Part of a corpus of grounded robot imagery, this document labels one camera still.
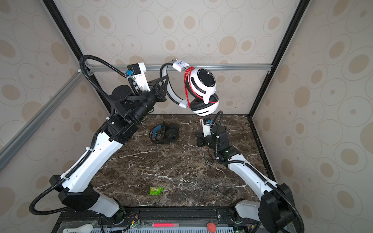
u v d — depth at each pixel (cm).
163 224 72
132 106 41
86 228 70
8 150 51
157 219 73
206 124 68
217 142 59
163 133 107
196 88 42
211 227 69
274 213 40
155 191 80
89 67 90
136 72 44
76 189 39
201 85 41
